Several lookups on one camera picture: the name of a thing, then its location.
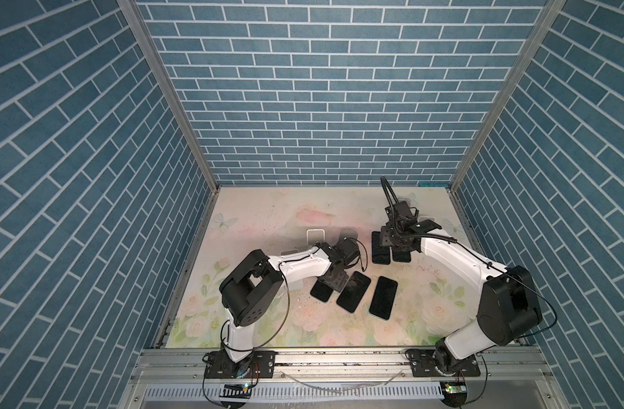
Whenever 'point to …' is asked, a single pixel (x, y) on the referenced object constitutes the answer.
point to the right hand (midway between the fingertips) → (390, 237)
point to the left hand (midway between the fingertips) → (335, 281)
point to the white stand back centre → (314, 235)
